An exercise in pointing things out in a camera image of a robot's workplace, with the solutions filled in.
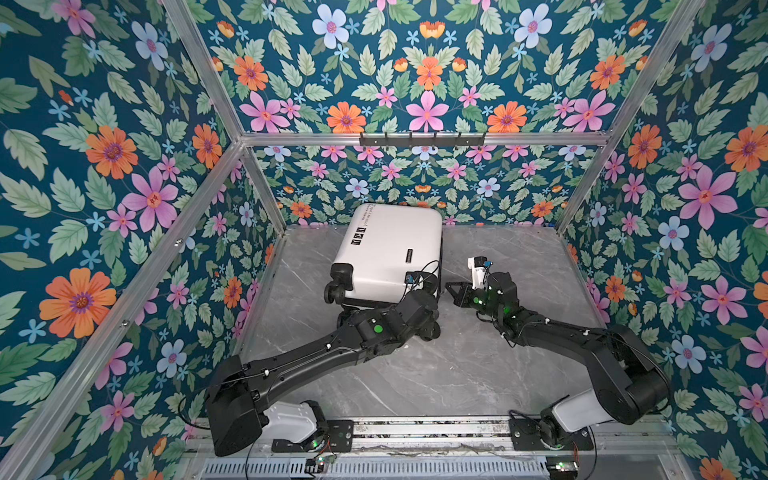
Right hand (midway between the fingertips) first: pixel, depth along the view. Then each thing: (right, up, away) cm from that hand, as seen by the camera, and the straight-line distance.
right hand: (448, 282), depth 86 cm
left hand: (-5, -6, -13) cm, 15 cm away
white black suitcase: (-19, +9, +1) cm, 21 cm away
